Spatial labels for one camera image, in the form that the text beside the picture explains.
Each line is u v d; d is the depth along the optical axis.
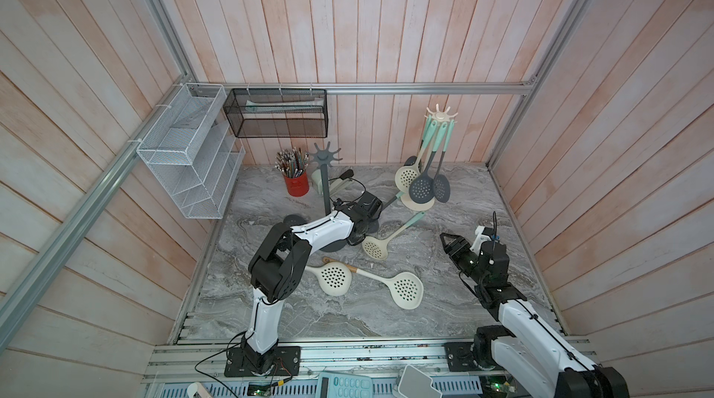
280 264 0.51
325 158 0.68
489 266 0.63
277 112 1.04
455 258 0.75
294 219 0.98
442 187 0.97
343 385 0.69
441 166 0.90
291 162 0.98
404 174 0.99
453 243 0.77
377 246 0.95
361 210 0.75
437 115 0.79
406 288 0.84
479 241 0.76
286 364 0.73
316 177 1.14
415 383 0.62
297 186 1.06
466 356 0.72
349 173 1.13
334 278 0.85
